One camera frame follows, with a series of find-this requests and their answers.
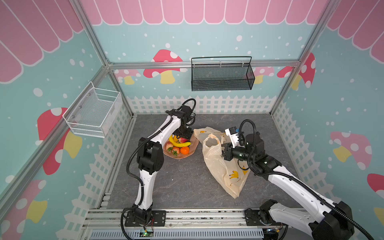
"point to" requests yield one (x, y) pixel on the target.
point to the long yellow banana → (181, 144)
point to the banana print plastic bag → (228, 172)
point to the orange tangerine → (184, 150)
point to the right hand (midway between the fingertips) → (214, 147)
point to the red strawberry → (175, 150)
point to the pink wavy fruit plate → (192, 149)
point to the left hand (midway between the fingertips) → (183, 137)
